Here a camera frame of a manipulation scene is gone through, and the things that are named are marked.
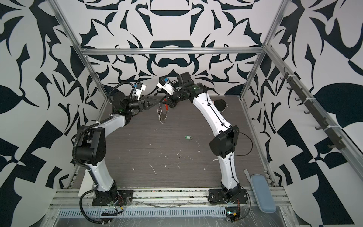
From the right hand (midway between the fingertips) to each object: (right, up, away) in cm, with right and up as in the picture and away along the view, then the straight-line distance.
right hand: (161, 100), depth 77 cm
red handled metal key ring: (0, -10, +6) cm, 12 cm away
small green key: (+16, -24, +20) cm, 35 cm away
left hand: (0, 0, 0) cm, 1 cm away
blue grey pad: (+53, -49, -3) cm, 72 cm away
